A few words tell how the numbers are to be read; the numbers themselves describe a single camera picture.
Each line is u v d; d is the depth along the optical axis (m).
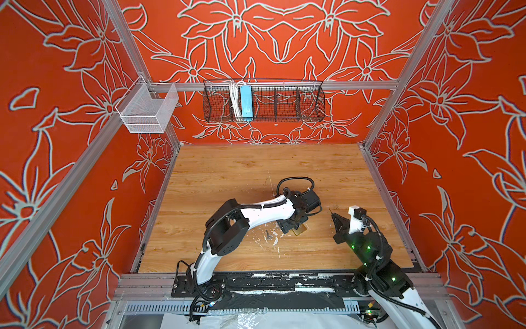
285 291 0.73
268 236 0.85
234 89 0.88
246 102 0.90
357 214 0.64
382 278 0.55
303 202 0.68
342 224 0.69
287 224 0.76
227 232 0.49
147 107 0.95
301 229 0.86
